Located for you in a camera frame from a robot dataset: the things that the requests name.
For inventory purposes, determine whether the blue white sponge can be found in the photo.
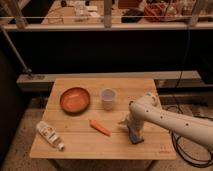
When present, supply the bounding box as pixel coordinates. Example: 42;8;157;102
128;126;144;144

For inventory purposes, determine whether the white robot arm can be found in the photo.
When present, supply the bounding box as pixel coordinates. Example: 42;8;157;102
119;92;213;149

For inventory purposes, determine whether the orange carrot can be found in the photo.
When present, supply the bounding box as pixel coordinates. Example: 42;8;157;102
89;120;110;136

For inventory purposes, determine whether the clear plastic cup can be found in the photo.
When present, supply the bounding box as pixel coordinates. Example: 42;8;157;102
101;88;116;110

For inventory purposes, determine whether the orange bowl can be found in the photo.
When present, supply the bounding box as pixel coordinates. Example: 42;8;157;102
60;87;90;114

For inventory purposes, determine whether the white plastic bottle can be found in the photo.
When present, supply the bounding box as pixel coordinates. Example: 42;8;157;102
36;121;65;151

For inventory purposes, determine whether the metal diagonal rod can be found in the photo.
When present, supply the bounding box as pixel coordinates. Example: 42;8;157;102
0;26;33;79

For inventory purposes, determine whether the grey metal rail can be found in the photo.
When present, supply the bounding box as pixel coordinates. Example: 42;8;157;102
17;71;202;92

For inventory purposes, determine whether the black cable on floor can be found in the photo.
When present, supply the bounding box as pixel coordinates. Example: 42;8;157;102
168;105;213;169

